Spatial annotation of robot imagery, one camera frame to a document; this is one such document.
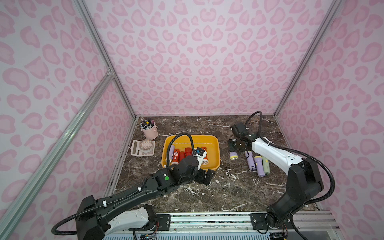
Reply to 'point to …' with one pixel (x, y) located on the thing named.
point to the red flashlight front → (205, 160)
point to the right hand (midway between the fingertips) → (230, 146)
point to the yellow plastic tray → (211, 142)
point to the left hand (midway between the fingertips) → (208, 169)
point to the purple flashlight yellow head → (233, 155)
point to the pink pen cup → (151, 133)
